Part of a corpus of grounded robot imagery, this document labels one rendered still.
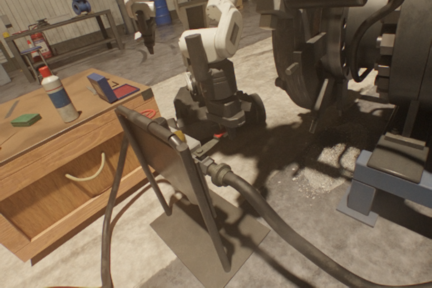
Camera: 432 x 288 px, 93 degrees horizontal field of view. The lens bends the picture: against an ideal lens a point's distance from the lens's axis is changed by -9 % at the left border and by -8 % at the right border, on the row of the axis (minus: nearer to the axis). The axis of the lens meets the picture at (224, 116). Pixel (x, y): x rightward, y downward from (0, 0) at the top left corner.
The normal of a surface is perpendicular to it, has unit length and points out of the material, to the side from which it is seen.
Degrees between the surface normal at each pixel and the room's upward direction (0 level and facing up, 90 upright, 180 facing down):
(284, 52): 91
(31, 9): 90
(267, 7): 67
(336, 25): 79
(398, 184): 90
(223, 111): 90
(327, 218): 0
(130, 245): 0
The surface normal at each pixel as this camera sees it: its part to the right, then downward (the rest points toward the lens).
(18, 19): 0.62, 0.29
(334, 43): -0.67, 0.54
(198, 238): -0.18, -0.84
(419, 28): -0.71, 0.32
